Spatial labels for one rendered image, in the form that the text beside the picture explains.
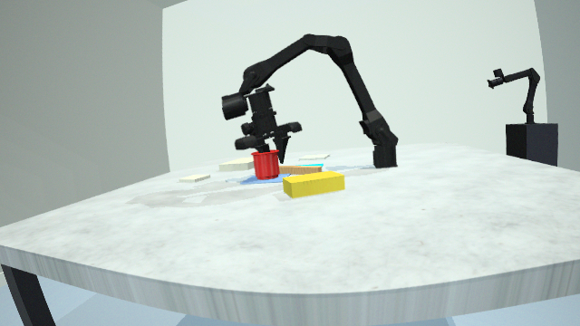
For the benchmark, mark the tan wooden bar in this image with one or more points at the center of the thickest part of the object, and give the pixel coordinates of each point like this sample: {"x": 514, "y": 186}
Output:
{"x": 300, "y": 170}

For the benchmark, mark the red cup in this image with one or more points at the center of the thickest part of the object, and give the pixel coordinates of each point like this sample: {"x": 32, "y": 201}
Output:
{"x": 266, "y": 164}

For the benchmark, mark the yellow rectangular block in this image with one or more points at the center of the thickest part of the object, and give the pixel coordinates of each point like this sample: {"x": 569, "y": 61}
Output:
{"x": 313, "y": 184}

